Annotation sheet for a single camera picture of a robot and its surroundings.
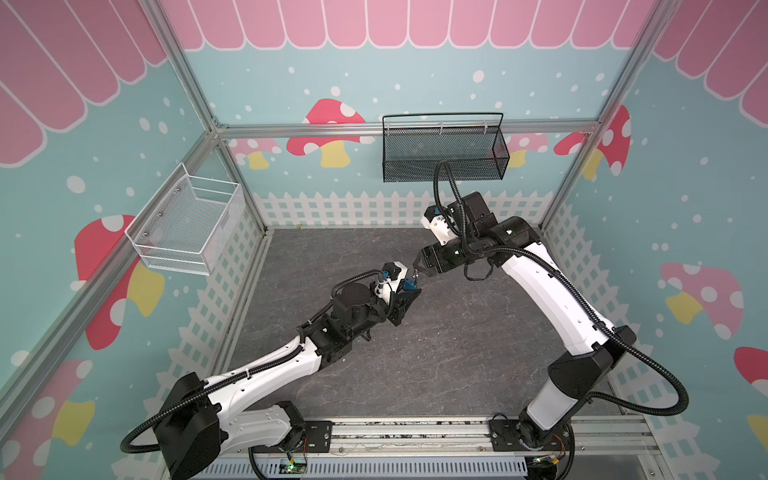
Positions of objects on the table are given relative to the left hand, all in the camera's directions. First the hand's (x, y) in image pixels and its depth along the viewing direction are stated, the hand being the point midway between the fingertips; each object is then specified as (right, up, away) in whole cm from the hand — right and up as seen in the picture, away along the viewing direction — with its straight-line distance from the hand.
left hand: (413, 291), depth 73 cm
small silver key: (0, +5, -5) cm, 7 cm away
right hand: (+3, +8, 0) cm, 8 cm away
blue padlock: (-1, +2, -2) cm, 3 cm away
